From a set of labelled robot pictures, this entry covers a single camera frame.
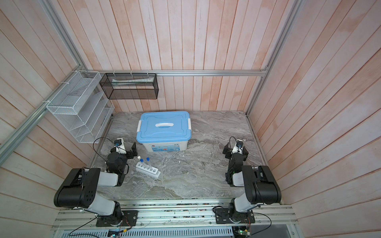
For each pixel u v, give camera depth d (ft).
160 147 3.04
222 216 2.40
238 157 2.54
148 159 2.56
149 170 2.81
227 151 2.70
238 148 2.50
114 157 2.30
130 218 2.41
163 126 2.95
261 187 1.49
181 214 2.46
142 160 2.56
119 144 2.51
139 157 2.56
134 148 2.79
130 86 3.45
